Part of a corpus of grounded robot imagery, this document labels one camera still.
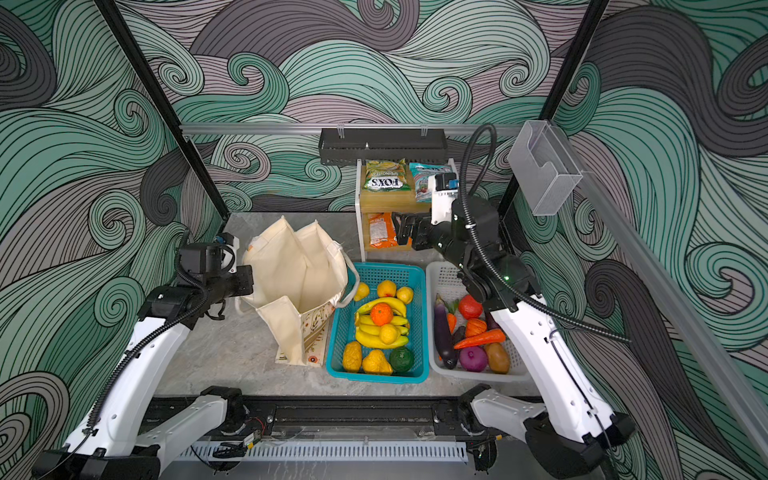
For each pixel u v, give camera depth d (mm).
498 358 783
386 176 793
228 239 648
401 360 778
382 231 922
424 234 533
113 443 367
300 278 997
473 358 778
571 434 352
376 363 774
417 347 809
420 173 812
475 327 833
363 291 929
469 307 879
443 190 501
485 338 795
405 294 923
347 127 937
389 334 797
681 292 521
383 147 974
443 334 824
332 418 746
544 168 789
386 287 928
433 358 745
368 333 846
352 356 795
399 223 581
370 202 778
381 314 832
